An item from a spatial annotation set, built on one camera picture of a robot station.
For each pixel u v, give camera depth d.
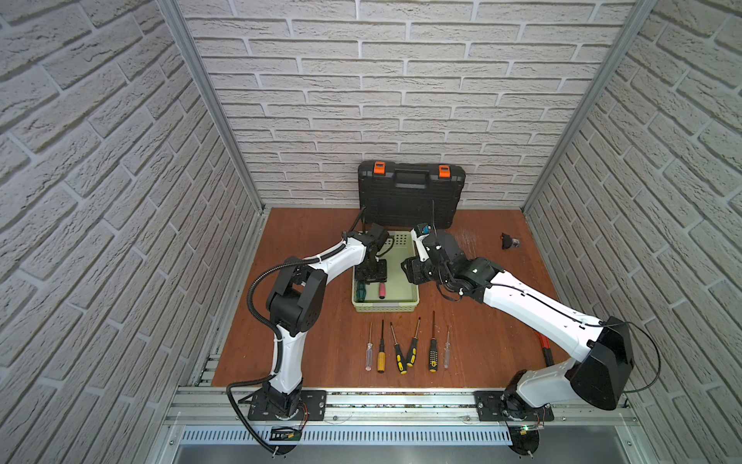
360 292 0.92
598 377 0.40
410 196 0.99
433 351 0.82
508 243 1.08
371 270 0.82
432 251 0.59
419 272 0.69
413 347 0.83
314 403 0.74
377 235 0.79
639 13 0.70
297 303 0.52
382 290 0.95
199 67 0.79
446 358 0.81
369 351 0.83
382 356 0.81
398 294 0.94
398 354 0.81
